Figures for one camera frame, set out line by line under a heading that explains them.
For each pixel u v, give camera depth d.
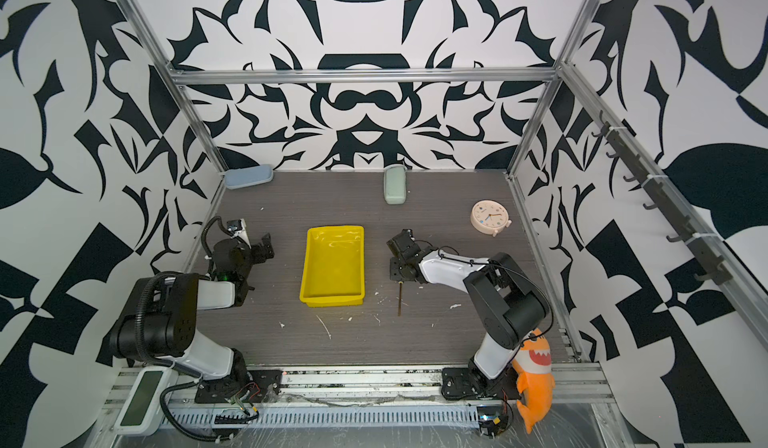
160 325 0.45
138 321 0.42
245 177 1.17
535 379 0.71
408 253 0.73
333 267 0.92
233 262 0.73
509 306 0.46
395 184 1.16
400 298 0.89
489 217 1.04
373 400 0.73
